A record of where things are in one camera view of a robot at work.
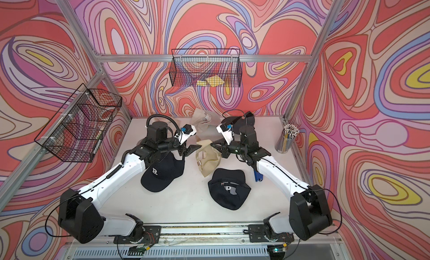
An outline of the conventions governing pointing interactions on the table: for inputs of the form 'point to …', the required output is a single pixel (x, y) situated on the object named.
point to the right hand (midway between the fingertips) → (213, 147)
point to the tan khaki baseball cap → (208, 157)
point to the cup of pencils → (289, 134)
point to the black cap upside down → (229, 188)
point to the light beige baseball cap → (205, 121)
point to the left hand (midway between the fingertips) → (198, 139)
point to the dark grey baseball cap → (243, 124)
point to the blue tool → (258, 176)
